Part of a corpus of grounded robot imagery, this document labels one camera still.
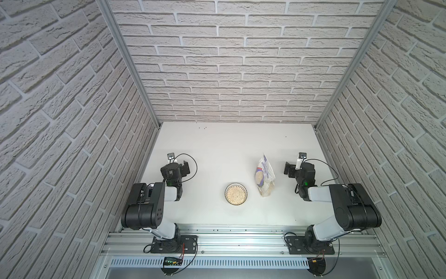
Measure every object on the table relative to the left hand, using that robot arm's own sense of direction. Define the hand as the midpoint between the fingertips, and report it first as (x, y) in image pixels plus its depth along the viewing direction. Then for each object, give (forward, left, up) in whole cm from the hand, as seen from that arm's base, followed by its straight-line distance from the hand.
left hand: (173, 159), depth 93 cm
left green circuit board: (-45, -7, -9) cm, 47 cm away
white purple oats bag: (-14, -48, +7) cm, 50 cm away
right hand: (-1, -66, 0) cm, 66 cm away
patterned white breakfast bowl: (-19, -34, -1) cm, 39 cm away
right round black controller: (-48, -67, -5) cm, 82 cm away
